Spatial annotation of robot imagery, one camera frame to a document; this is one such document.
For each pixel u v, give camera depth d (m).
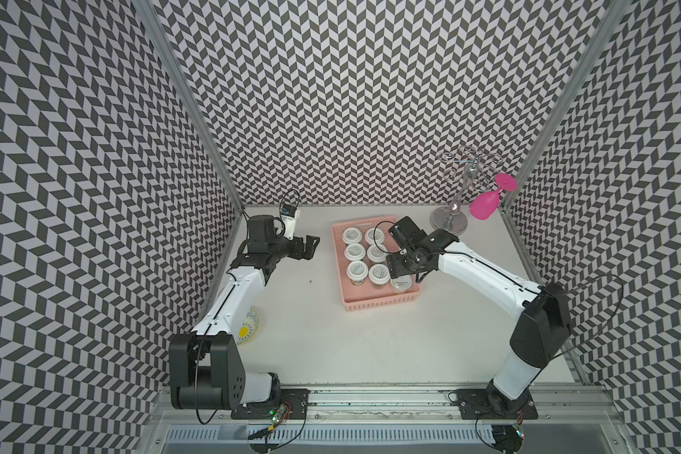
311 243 0.76
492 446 0.68
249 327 0.85
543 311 0.47
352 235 1.02
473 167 0.91
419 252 0.60
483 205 0.96
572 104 0.83
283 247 0.72
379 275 0.91
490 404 0.65
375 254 0.96
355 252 0.97
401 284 0.89
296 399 0.76
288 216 0.74
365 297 0.83
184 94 0.86
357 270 0.91
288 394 0.75
